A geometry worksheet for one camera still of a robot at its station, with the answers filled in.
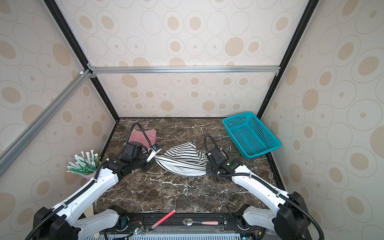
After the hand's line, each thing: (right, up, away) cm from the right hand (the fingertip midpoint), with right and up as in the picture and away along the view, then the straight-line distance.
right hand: (210, 168), depth 82 cm
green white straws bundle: (-67, +3, -4) cm, 67 cm away
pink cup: (-61, -2, -8) cm, 62 cm away
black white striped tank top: (-14, +5, -1) cm, 14 cm away
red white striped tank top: (-50, +18, +26) cm, 59 cm away
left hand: (-30, +8, -1) cm, 31 cm away
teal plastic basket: (+33, +16, +26) cm, 45 cm away
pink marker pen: (-24, -23, -8) cm, 35 cm away
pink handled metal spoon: (-11, -26, -6) cm, 29 cm away
